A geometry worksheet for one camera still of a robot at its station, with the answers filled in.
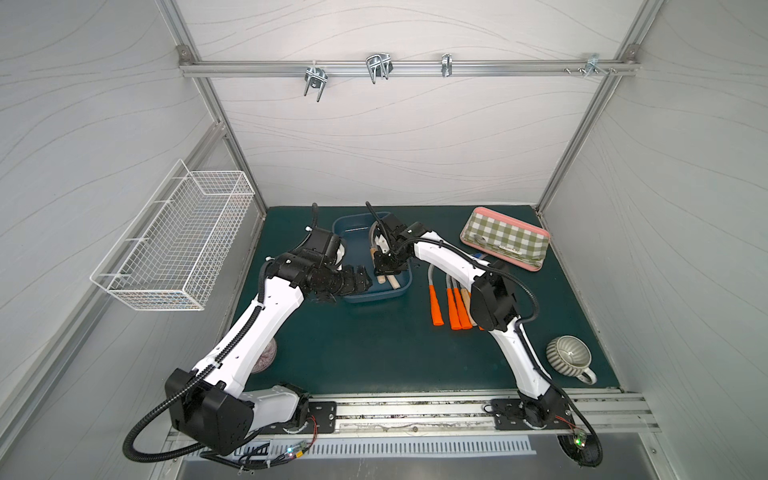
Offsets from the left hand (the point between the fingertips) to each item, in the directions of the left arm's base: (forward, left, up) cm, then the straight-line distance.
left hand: (355, 287), depth 76 cm
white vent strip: (-31, -14, -20) cm, 40 cm away
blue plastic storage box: (+33, +5, -16) cm, 37 cm away
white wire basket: (+2, +42, +12) cm, 43 cm away
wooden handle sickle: (+12, -10, -18) cm, 24 cm away
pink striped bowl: (-12, +25, -18) cm, 33 cm away
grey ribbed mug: (-10, -61, -20) cm, 64 cm away
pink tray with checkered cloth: (+33, -53, -19) cm, 65 cm away
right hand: (+13, -4, -12) cm, 18 cm away
